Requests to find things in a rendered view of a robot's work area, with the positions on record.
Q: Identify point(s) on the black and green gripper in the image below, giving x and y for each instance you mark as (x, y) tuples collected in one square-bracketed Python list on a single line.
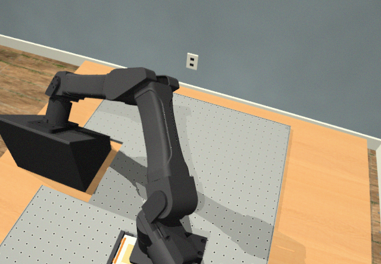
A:
[(139, 253)]

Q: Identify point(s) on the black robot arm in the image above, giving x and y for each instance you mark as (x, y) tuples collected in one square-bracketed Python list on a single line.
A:
[(171, 191)]

